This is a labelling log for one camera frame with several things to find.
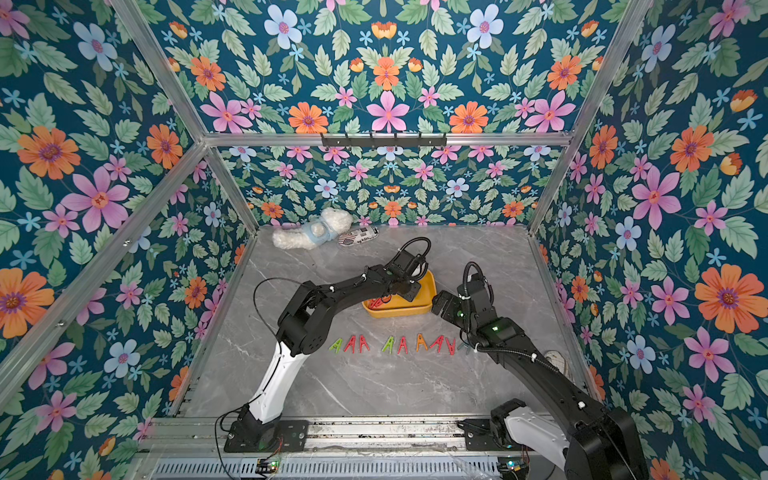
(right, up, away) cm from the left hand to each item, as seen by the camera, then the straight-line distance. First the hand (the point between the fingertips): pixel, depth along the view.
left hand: (417, 283), depth 101 cm
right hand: (+7, -4, -18) cm, 20 cm away
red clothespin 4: (+6, -17, -11) cm, 21 cm away
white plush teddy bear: (-32, +22, +10) cm, 40 cm away
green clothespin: (-9, -17, -12) cm, 23 cm away
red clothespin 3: (-5, -17, -12) cm, 21 cm away
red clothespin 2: (-17, -17, -12) cm, 26 cm away
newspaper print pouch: (-22, +17, +13) cm, 31 cm away
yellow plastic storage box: (-6, -6, -9) cm, 12 cm away
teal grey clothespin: (+15, -18, -11) cm, 26 cm away
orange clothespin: (+1, -16, -12) cm, 20 cm away
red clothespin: (-20, -17, -12) cm, 29 cm away
